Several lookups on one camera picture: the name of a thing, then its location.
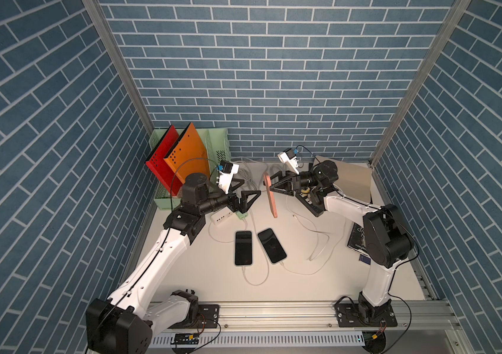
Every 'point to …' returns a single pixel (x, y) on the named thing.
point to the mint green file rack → (215, 142)
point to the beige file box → (353, 181)
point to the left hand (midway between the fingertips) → (257, 189)
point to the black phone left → (243, 248)
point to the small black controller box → (186, 338)
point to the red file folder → (158, 164)
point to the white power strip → (221, 214)
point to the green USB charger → (241, 215)
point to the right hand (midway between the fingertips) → (272, 191)
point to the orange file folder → (189, 155)
